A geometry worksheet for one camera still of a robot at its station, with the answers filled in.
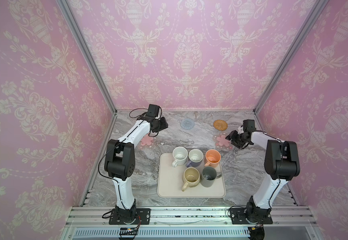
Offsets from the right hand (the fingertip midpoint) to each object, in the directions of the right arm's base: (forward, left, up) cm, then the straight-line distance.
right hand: (229, 138), depth 100 cm
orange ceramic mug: (-13, +14, -1) cm, 19 cm away
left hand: (+5, +42, +10) cm, 43 cm away
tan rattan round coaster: (+15, +2, -4) cm, 15 cm away
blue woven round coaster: (+17, +27, -2) cm, 32 cm away
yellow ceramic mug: (-24, +27, -1) cm, 36 cm away
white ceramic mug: (-10, +34, -2) cm, 35 cm away
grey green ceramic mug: (-25, +18, -1) cm, 30 cm away
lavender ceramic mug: (-12, +24, 0) cm, 27 cm away
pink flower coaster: (+1, +56, -3) cm, 56 cm away
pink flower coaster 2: (0, +5, -3) cm, 6 cm away
